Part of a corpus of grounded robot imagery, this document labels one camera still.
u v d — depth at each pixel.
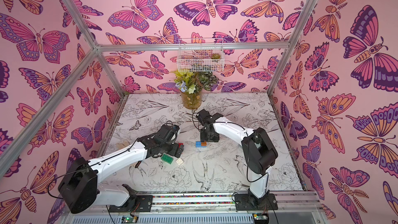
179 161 0.85
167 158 0.87
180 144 0.93
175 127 0.78
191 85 0.99
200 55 0.95
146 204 0.73
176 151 0.76
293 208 0.74
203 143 0.90
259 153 0.48
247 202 0.73
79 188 0.42
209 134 0.76
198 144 0.92
